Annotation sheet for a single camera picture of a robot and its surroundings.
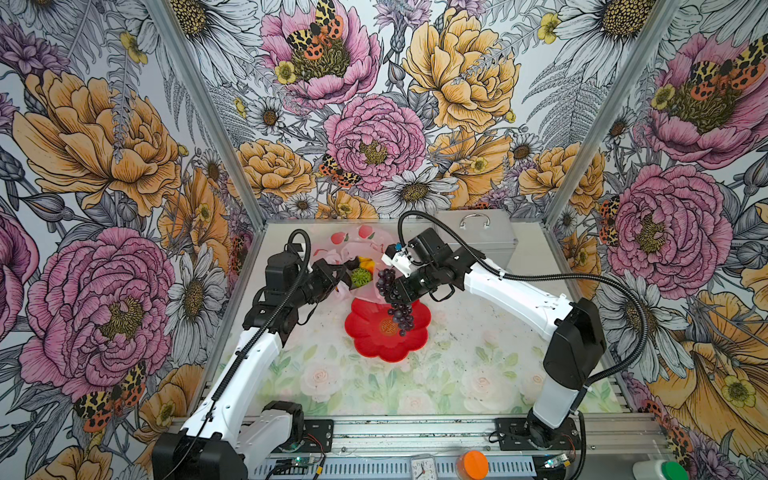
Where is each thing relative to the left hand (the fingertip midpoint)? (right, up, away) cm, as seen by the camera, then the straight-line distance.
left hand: (348, 275), depth 77 cm
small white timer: (+18, -43, -8) cm, 47 cm away
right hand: (+12, -8, +1) cm, 14 cm away
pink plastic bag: (+3, +9, +23) cm, 25 cm away
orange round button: (+28, -38, -14) cm, 49 cm away
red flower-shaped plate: (+6, -19, +15) cm, 25 cm away
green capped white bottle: (+67, -39, -14) cm, 79 cm away
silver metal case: (+42, +13, +22) cm, 49 cm away
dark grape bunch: (+13, -9, -2) cm, 16 cm away
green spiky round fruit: (+1, -3, +22) cm, 22 cm away
